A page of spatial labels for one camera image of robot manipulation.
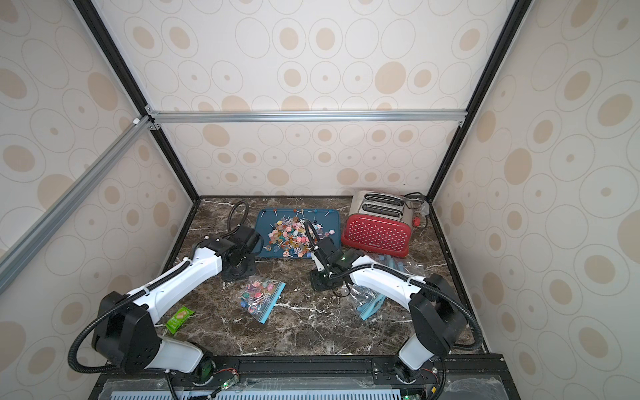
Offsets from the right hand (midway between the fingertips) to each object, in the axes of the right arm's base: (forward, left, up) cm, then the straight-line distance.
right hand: (322, 282), depth 85 cm
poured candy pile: (+22, +15, -3) cm, 27 cm away
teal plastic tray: (+35, -1, -7) cm, 35 cm away
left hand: (+1, +23, +4) cm, 23 cm away
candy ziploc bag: (-4, +22, -4) cm, 23 cm away
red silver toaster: (+19, -19, +10) cm, 29 cm away
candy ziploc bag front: (-5, -16, -3) cm, 17 cm away
